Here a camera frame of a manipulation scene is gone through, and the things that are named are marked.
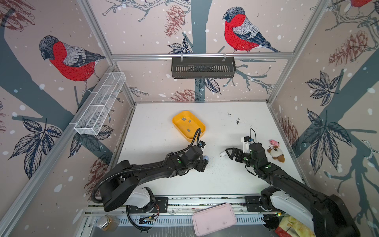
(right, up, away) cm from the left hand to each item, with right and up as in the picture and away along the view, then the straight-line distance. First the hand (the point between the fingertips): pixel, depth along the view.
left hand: (203, 160), depth 81 cm
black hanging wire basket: (-7, +61, +26) cm, 66 cm away
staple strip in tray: (-13, +23, +29) cm, 39 cm away
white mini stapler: (+12, +2, +7) cm, 14 cm away
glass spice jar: (-42, -20, -20) cm, 51 cm away
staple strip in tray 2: (-9, +21, +27) cm, 35 cm away
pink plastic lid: (+4, -23, -13) cm, 27 cm away
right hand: (+16, +4, +3) cm, 17 cm away
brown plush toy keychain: (+46, +2, +9) cm, 47 cm away
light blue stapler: (+2, 0, +5) cm, 6 cm away
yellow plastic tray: (-11, +19, +26) cm, 34 cm away
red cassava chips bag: (+38, -25, -16) cm, 48 cm away
